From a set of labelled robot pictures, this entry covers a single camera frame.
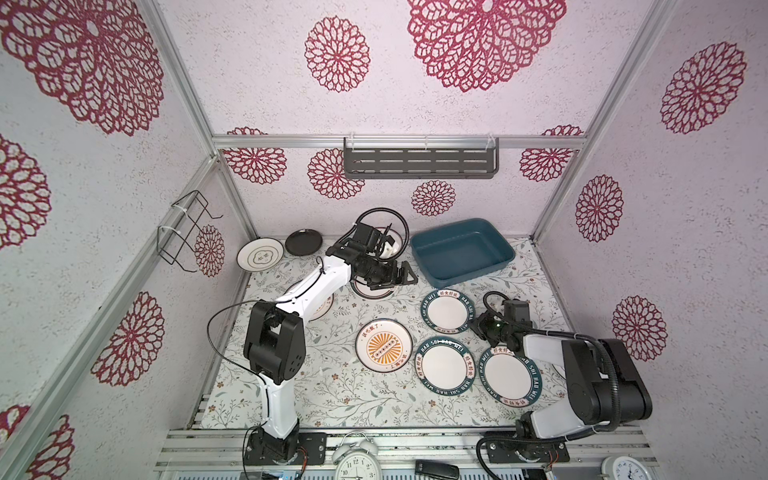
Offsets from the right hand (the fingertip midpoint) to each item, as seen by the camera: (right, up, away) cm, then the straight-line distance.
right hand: (468, 316), depth 94 cm
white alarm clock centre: (-34, -29, -25) cm, 51 cm away
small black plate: (-58, +25, +23) cm, 67 cm away
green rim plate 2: (-8, -14, -5) cm, 17 cm away
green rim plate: (-6, +1, +3) cm, 7 cm away
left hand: (-21, +10, -9) cm, 25 cm away
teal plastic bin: (+2, +21, +25) cm, 33 cm away
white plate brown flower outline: (-75, +20, +22) cm, 81 cm away
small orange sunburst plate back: (-25, +20, -13) cm, 34 cm away
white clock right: (+28, -31, -26) cm, 49 cm away
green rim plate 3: (+8, -16, -10) cm, 21 cm away
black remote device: (-15, -31, -26) cm, 43 cm away
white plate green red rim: (-34, +7, +9) cm, 35 cm away
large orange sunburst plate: (-27, -8, -3) cm, 28 cm away
